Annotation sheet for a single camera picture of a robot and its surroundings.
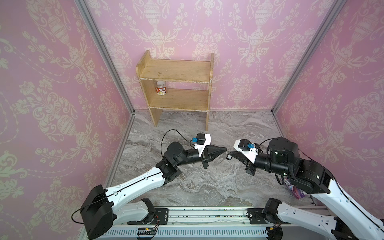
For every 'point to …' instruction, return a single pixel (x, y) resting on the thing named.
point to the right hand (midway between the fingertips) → (233, 151)
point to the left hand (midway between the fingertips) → (225, 152)
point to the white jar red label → (161, 88)
